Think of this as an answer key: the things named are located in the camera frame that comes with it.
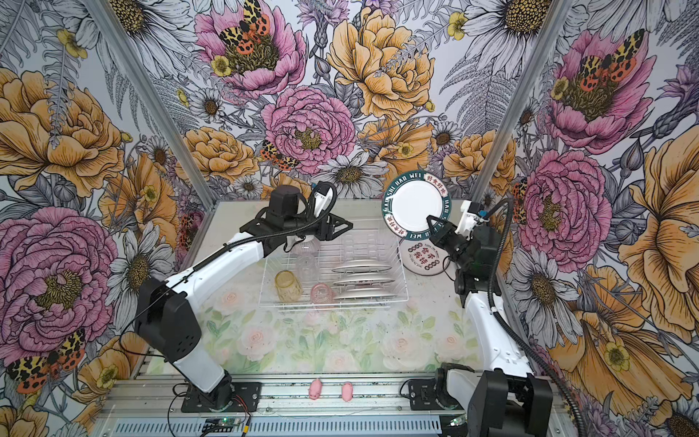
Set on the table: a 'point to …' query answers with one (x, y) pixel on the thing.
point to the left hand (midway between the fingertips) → (346, 230)
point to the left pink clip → (315, 389)
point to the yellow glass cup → (288, 286)
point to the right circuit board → (459, 421)
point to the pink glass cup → (321, 293)
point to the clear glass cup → (307, 259)
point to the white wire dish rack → (369, 242)
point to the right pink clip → (347, 391)
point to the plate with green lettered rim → (410, 198)
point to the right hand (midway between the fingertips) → (425, 224)
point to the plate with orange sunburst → (365, 281)
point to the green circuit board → (218, 425)
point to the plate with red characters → (422, 257)
